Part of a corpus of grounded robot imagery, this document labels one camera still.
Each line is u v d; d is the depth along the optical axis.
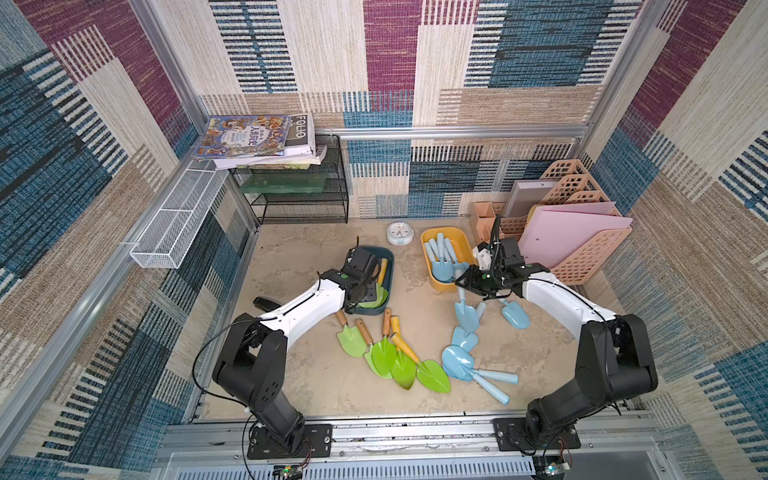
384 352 0.87
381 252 1.05
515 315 0.93
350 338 0.90
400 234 1.13
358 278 0.68
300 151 0.81
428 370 0.83
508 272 0.67
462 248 1.09
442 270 1.03
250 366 0.45
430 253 1.07
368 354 0.87
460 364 0.84
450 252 1.08
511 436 0.73
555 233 0.85
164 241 0.91
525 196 1.03
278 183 0.96
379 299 0.95
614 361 0.45
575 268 0.94
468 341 0.89
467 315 0.84
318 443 0.73
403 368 0.85
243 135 0.81
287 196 1.15
